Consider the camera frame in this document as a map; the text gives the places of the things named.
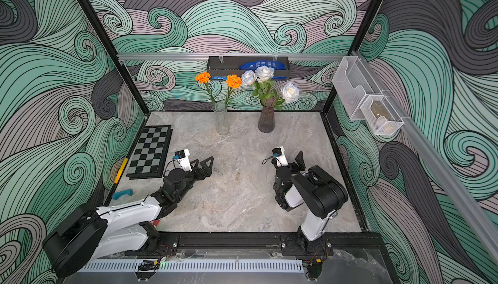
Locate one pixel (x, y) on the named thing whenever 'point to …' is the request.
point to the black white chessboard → (150, 159)
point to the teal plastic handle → (128, 192)
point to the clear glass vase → (222, 122)
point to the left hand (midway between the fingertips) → (206, 157)
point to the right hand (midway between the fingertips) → (296, 155)
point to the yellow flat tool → (120, 170)
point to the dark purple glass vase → (266, 119)
